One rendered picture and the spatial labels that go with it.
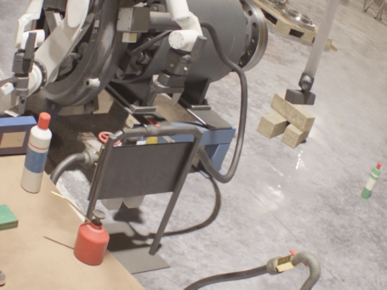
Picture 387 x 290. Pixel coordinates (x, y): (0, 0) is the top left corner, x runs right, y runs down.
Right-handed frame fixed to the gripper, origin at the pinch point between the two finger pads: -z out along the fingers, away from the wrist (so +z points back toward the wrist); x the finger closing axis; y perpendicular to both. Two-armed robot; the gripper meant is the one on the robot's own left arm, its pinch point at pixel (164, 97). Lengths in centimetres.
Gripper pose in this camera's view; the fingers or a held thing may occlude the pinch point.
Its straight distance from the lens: 225.6
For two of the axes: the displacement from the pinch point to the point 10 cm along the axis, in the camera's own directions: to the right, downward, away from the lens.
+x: 7.3, -0.5, 6.8
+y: -6.0, -5.2, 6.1
